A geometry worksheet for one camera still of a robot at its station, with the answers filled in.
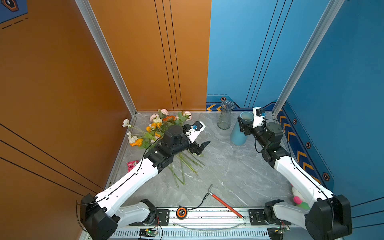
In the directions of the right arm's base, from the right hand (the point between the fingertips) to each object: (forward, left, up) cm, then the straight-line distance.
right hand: (244, 115), depth 77 cm
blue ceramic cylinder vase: (-5, +1, -13) cm, 14 cm away
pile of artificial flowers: (+4, +62, -25) cm, 66 cm away
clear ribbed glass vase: (+16, +6, -20) cm, 26 cm away
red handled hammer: (-37, +7, -31) cm, 49 cm away
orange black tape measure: (-39, +33, -28) cm, 58 cm away
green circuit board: (-47, +49, -31) cm, 74 cm away
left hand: (-10, +22, 0) cm, 24 cm away
